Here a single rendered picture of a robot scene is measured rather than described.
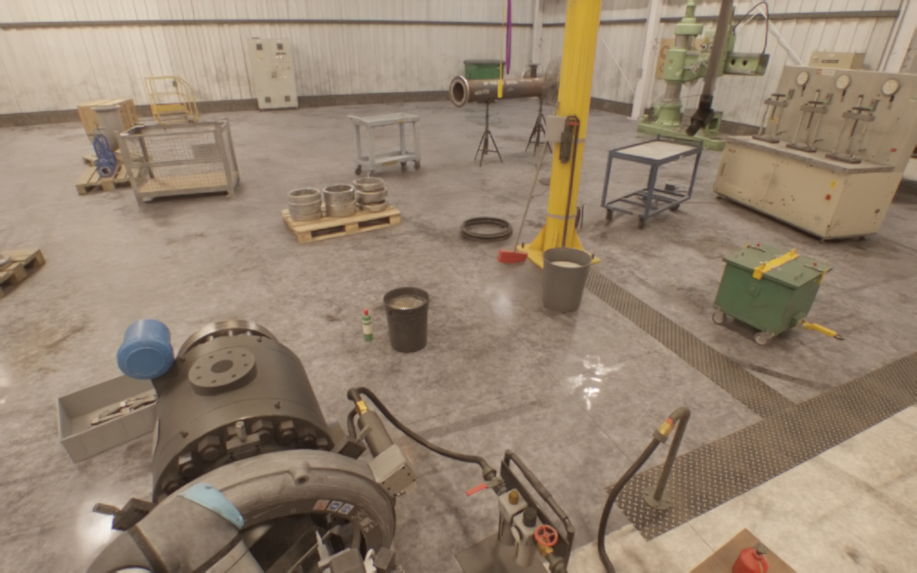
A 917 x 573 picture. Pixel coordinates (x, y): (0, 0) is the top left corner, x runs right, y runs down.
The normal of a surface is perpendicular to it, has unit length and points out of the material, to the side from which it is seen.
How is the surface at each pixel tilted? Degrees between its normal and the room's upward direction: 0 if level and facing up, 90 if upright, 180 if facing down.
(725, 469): 0
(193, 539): 49
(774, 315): 90
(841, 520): 0
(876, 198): 90
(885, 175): 90
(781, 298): 90
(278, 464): 15
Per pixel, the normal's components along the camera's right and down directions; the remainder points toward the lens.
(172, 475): 0.25, -0.91
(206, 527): 0.69, -0.39
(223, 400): -0.04, -0.87
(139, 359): 0.48, 0.42
